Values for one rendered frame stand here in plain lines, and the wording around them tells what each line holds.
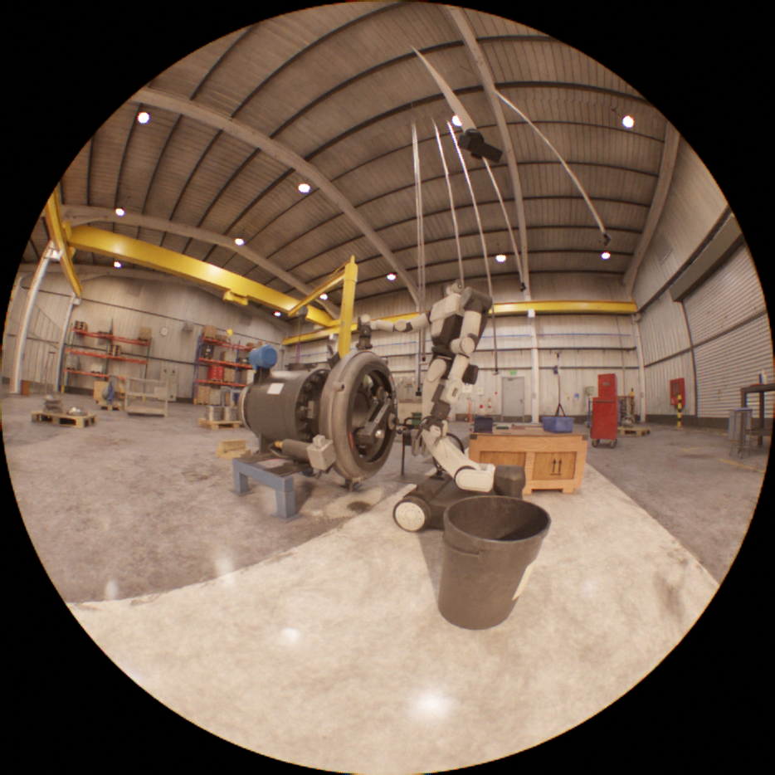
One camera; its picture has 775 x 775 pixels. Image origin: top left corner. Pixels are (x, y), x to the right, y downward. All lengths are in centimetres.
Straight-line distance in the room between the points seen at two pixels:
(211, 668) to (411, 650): 53
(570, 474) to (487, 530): 129
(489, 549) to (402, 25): 792
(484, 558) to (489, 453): 136
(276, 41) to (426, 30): 324
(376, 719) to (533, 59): 903
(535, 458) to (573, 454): 33
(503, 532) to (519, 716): 63
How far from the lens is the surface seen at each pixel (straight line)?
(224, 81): 852
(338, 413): 106
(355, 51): 766
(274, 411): 148
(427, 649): 79
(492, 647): 82
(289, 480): 134
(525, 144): 917
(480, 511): 86
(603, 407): 452
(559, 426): 210
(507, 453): 190
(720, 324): 953
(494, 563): 63
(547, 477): 202
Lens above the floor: 67
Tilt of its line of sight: 4 degrees up
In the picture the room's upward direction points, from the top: 2 degrees clockwise
